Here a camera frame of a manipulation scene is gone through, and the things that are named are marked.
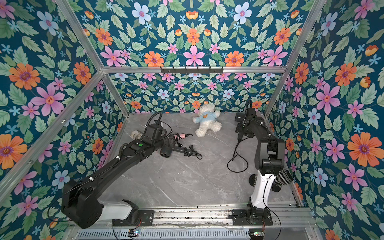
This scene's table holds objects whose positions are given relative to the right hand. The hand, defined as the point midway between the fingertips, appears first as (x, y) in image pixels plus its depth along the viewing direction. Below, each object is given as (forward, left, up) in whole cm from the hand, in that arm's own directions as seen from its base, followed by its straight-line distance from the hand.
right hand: (246, 130), depth 99 cm
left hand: (-14, +48, +10) cm, 52 cm away
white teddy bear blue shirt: (+11, +27, 0) cm, 29 cm away
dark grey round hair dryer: (-16, +52, -3) cm, 54 cm away
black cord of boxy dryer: (-16, +9, -6) cm, 20 cm away
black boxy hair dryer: (+20, 0, -8) cm, 22 cm away
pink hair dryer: (-3, +45, -4) cm, 45 cm away
